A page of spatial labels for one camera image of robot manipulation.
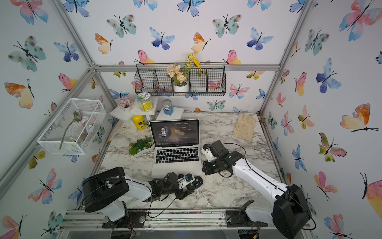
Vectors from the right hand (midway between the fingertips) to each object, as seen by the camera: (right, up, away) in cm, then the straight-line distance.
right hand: (204, 168), depth 79 cm
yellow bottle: (-44, +26, +24) cm, 56 cm away
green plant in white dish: (-39, +10, +14) cm, 42 cm away
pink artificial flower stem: (-63, +25, -4) cm, 68 cm away
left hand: (-6, -11, +6) cm, 14 cm away
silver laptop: (-17, +7, +19) cm, 27 cm away
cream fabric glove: (+31, +22, +32) cm, 50 cm away
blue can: (-22, +34, +14) cm, 43 cm away
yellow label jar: (-33, +36, +6) cm, 49 cm away
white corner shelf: (-48, +30, +17) cm, 59 cm away
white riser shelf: (-16, +30, +20) cm, 40 cm away
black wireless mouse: (-3, -9, +4) cm, 10 cm away
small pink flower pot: (-47, +36, +12) cm, 61 cm away
